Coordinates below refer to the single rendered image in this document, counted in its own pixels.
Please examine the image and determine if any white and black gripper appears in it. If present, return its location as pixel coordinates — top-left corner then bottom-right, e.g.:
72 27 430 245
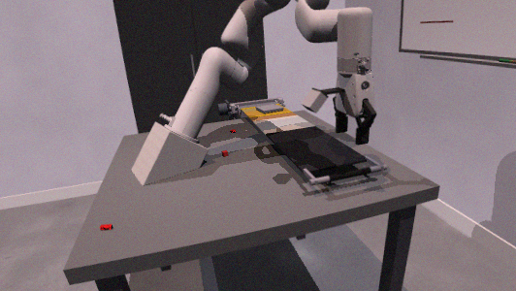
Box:
333 70 376 146

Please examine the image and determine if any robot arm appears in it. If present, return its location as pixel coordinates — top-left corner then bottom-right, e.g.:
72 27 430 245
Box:
159 0 372 144

